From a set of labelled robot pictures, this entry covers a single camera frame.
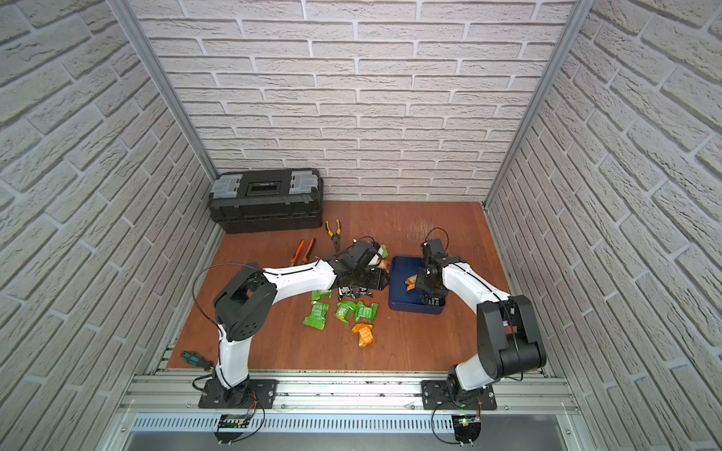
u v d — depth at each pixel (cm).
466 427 70
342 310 87
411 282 93
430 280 69
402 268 103
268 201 98
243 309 50
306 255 102
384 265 102
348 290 92
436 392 75
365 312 87
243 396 67
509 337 44
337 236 107
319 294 92
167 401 161
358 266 73
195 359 77
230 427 71
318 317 87
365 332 83
